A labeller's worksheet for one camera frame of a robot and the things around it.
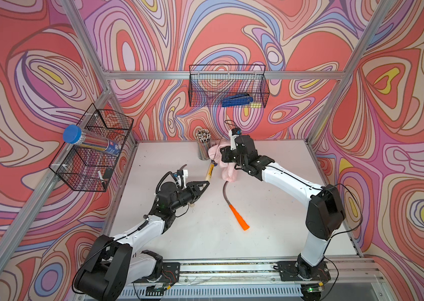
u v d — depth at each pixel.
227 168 0.85
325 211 0.47
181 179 0.71
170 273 0.73
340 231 0.51
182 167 1.08
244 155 0.65
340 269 0.76
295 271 0.73
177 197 0.68
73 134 0.63
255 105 0.84
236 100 0.91
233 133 0.75
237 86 0.93
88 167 0.75
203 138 0.98
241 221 0.86
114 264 0.41
